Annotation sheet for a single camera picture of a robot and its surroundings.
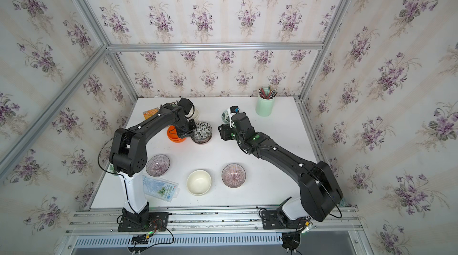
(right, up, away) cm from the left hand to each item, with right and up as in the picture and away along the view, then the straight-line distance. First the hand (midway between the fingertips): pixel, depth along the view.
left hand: (198, 135), depth 93 cm
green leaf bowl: (+14, +10, +14) cm, 23 cm away
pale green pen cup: (+38, +18, +10) cm, 43 cm away
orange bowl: (-14, 0, +2) cm, 14 cm away
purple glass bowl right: (+19, -19, -9) cm, 28 cm away
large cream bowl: (+2, -21, -11) cm, 24 cm away
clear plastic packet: (-16, -24, -11) cm, 31 cm away
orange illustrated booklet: (-34, +12, +16) cm, 39 cm away
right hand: (+14, +5, -11) cm, 19 cm away
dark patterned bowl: (+2, +1, +5) cm, 5 cm away
